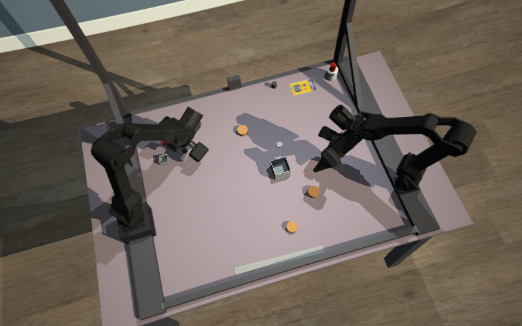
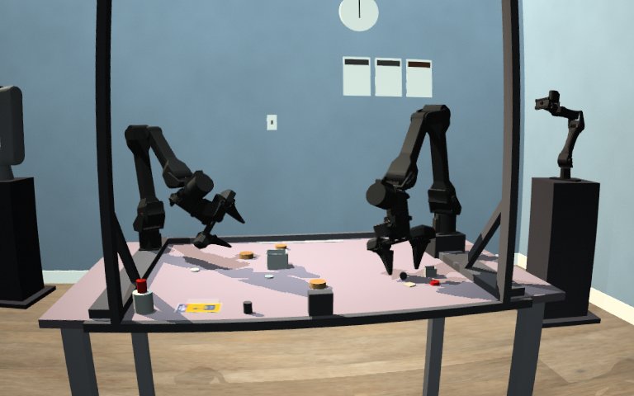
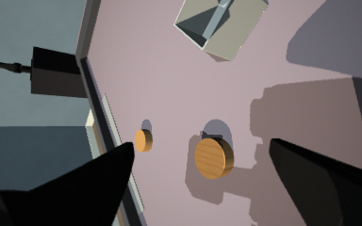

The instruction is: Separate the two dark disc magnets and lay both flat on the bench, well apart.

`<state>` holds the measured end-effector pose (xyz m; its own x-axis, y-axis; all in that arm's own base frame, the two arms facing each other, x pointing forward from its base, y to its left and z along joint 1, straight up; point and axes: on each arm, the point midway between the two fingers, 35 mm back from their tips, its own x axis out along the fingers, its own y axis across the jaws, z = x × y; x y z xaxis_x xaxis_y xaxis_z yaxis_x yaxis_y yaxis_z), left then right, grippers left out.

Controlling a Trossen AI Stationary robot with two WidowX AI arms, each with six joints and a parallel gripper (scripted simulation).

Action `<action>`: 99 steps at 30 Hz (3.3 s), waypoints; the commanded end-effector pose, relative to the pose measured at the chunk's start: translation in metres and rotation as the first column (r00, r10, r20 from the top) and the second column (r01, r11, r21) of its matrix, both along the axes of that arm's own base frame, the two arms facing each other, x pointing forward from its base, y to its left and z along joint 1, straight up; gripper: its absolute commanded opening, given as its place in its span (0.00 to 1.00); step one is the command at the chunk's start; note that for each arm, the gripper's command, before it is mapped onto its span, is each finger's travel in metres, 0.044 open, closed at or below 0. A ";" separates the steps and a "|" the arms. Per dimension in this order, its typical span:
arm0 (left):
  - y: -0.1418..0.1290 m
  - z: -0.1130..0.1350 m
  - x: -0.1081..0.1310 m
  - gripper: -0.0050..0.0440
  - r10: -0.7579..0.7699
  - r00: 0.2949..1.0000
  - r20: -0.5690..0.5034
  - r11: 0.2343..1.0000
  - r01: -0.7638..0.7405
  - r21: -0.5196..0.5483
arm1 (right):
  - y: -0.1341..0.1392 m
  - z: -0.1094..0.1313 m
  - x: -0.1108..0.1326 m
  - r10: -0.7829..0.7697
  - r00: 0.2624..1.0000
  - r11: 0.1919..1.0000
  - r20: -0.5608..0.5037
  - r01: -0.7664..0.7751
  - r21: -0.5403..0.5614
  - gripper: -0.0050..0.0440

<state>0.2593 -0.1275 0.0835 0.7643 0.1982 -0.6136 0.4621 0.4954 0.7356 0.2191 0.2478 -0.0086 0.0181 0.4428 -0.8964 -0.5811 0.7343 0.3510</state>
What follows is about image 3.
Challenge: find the wooden disc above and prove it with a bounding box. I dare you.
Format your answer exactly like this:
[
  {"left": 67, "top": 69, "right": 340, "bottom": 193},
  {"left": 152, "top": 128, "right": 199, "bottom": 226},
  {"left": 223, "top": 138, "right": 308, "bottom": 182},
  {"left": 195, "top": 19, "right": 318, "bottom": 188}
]
[
  {"left": 135, "top": 129, "right": 153, "bottom": 152},
  {"left": 194, "top": 137, "right": 234, "bottom": 179}
]

